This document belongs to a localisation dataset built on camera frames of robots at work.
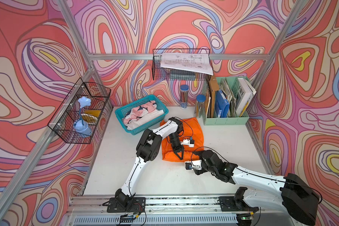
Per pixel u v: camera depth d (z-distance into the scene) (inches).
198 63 32.5
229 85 39.9
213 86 34.6
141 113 43.7
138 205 28.3
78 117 28.3
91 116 27.7
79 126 26.1
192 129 40.7
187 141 34.0
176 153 33.4
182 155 34.0
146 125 39.2
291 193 16.3
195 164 27.8
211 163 25.2
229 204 28.7
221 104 37.9
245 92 36.8
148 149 24.7
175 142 33.1
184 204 29.5
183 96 43.7
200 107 40.2
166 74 40.0
